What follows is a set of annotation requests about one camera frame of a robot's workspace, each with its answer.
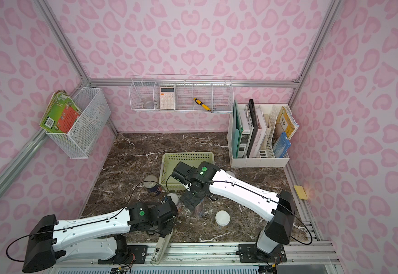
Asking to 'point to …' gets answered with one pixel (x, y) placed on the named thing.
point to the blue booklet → (281, 145)
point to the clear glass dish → (148, 105)
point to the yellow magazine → (286, 123)
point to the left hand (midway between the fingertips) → (172, 227)
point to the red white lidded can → (175, 199)
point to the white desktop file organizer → (266, 158)
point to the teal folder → (237, 131)
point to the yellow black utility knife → (200, 103)
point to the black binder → (255, 128)
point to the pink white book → (262, 132)
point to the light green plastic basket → (170, 160)
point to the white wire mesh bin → (90, 129)
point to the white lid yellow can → (222, 217)
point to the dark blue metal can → (151, 182)
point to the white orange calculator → (167, 98)
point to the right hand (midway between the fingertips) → (195, 196)
